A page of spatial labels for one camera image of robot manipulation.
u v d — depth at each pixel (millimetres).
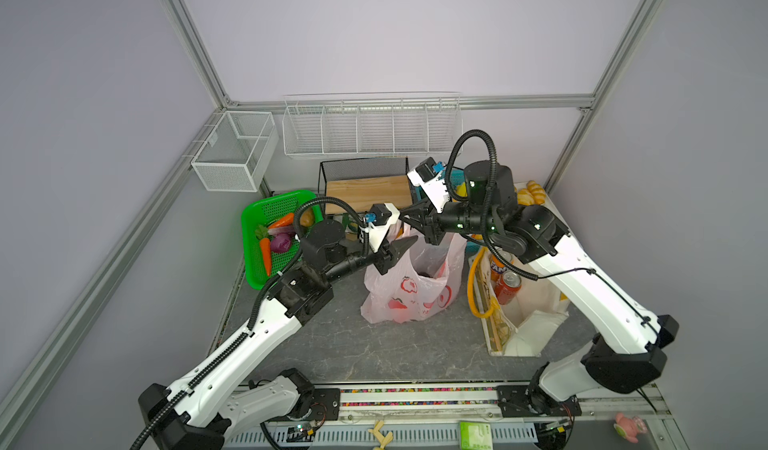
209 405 382
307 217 1072
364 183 997
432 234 543
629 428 680
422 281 683
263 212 1087
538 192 1167
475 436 679
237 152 1002
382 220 516
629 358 385
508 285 828
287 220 1085
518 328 652
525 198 1147
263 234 1048
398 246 551
